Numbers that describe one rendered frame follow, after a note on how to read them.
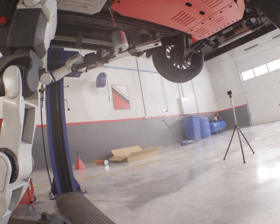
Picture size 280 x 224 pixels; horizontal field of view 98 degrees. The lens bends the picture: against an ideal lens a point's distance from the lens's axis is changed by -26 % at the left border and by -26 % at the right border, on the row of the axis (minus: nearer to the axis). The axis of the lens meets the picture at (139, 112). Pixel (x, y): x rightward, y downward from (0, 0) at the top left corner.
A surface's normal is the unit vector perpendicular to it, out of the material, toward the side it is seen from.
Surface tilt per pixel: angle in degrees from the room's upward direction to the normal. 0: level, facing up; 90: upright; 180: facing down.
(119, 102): 90
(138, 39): 90
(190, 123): 93
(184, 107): 90
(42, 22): 103
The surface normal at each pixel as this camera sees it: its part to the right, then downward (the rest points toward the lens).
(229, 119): -0.81, 0.04
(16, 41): 0.36, 0.40
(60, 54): 0.56, -0.21
